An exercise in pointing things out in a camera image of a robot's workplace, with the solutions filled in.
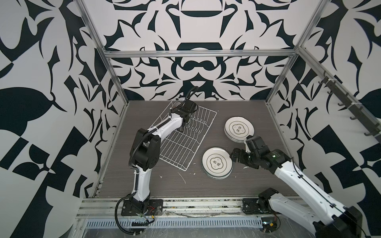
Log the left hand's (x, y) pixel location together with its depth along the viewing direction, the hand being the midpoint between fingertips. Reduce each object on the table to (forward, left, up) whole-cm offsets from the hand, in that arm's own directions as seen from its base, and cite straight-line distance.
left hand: (177, 114), depth 96 cm
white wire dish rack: (-18, 0, -10) cm, 21 cm away
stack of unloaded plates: (-10, -39, -10) cm, 42 cm away
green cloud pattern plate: (0, -42, -10) cm, 43 cm away
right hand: (-28, -31, -1) cm, 42 cm away
